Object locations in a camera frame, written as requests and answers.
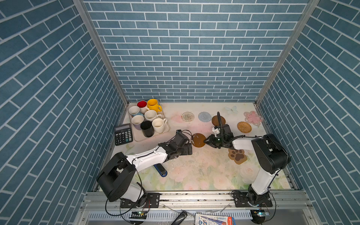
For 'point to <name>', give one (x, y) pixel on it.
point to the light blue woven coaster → (204, 116)
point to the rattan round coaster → (244, 127)
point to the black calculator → (123, 134)
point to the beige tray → (138, 135)
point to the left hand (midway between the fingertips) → (187, 148)
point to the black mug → (147, 128)
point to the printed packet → (203, 219)
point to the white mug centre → (149, 115)
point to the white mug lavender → (137, 120)
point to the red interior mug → (142, 105)
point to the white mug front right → (159, 127)
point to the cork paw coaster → (238, 155)
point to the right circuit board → (259, 214)
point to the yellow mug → (152, 104)
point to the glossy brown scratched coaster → (197, 140)
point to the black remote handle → (179, 218)
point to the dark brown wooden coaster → (215, 122)
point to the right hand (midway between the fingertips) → (203, 140)
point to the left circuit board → (138, 214)
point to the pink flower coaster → (253, 117)
